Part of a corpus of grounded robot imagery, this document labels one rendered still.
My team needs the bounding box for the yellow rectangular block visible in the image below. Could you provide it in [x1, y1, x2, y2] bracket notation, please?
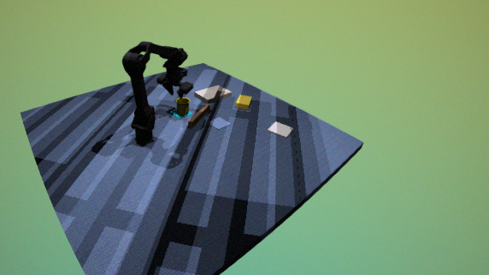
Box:
[236, 95, 252, 110]

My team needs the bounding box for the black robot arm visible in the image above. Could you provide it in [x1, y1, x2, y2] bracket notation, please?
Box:
[122, 41, 188, 146]

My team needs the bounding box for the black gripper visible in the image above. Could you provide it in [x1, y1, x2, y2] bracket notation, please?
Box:
[157, 70, 194, 99]

